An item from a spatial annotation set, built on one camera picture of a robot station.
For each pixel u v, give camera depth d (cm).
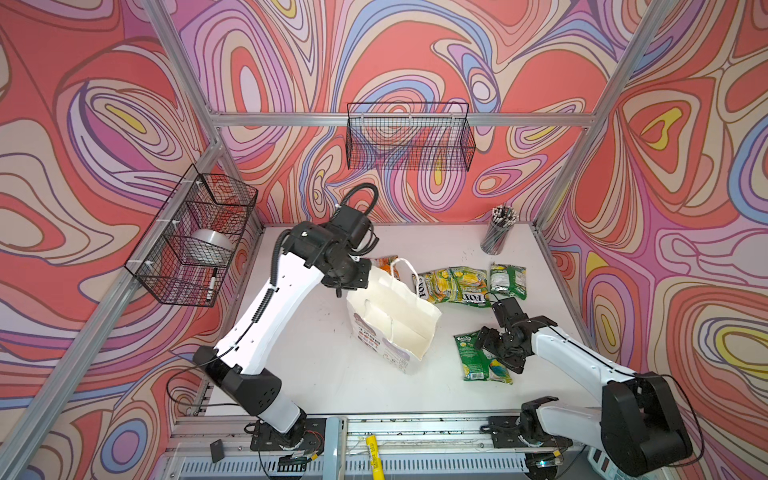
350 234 52
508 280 98
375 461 69
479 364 82
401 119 88
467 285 99
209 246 70
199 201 77
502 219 98
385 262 105
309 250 44
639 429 40
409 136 96
